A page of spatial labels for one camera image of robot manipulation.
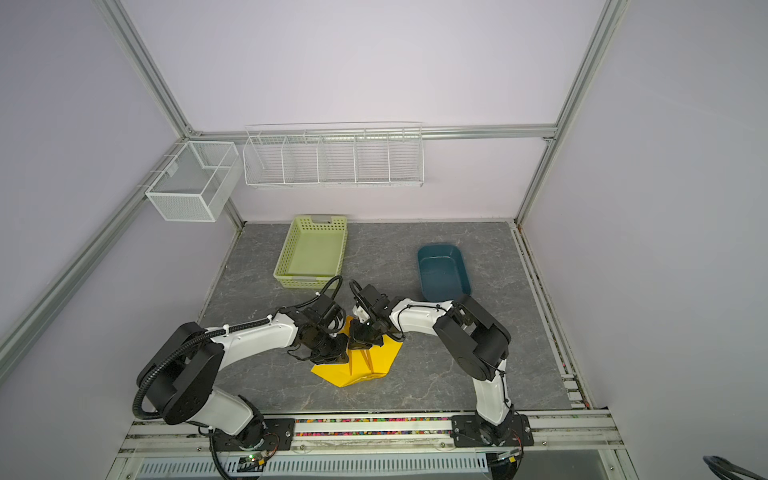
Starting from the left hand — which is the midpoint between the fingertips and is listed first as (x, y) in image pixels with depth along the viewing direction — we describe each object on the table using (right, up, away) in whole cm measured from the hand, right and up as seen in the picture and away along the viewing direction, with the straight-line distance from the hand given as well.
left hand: (347, 363), depth 84 cm
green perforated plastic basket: (-17, +30, +29) cm, 45 cm away
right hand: (0, +3, +3) cm, 4 cm away
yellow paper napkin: (+4, 0, +1) cm, 5 cm away
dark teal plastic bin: (+31, +24, +22) cm, 45 cm away
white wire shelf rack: (+9, +66, +21) cm, 70 cm away
